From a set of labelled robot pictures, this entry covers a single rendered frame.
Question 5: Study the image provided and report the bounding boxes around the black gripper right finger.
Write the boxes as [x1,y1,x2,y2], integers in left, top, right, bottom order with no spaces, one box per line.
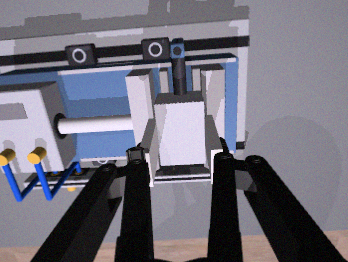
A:
[204,115,348,262]

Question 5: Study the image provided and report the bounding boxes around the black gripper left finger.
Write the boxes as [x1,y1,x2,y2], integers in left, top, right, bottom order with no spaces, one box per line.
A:
[30,118,159,262]

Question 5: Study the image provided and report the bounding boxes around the silver rectangular block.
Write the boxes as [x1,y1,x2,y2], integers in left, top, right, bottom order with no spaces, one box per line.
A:
[154,90,206,166]

